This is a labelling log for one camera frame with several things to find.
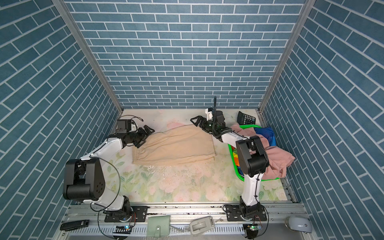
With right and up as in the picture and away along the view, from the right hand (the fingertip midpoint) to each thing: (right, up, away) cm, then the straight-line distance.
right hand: (193, 121), depth 93 cm
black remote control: (-54, -48, -26) cm, 77 cm away
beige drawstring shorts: (-5, -16, +8) cm, 19 cm away
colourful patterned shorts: (+25, -22, -11) cm, 35 cm away
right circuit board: (+30, -53, -22) cm, 65 cm away
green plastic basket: (+27, -31, -14) cm, 43 cm away
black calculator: (+39, +1, +19) cm, 43 cm away
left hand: (-26, -8, -2) cm, 27 cm away
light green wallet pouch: (-15, -50, -24) cm, 57 cm away
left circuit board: (-34, -53, -21) cm, 66 cm away
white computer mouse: (+48, -46, -28) cm, 72 cm away
